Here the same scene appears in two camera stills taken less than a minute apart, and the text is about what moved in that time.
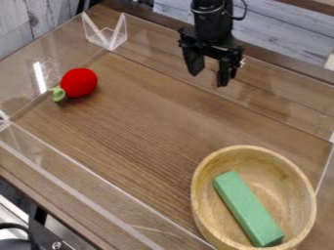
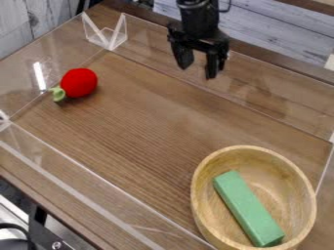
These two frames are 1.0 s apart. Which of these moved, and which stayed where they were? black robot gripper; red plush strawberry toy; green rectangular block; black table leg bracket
Moved: black robot gripper
Stayed: black table leg bracket; green rectangular block; red plush strawberry toy
